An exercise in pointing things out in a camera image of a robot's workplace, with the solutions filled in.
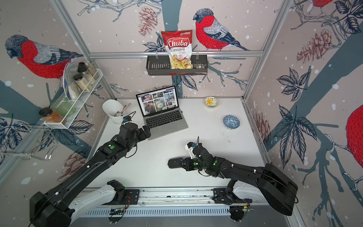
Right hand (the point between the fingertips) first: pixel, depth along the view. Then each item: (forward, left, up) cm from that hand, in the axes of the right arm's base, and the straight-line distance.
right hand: (180, 163), depth 79 cm
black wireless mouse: (+1, +3, 0) cm, 3 cm away
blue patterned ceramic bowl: (+34, -36, -5) cm, 50 cm away
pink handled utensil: (+34, +48, +3) cm, 59 cm away
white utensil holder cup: (+36, +51, +5) cm, 62 cm away
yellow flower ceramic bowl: (+54, -22, -5) cm, 58 cm away
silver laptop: (+42, +19, -1) cm, 46 cm away
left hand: (+15, +20, +14) cm, 29 cm away
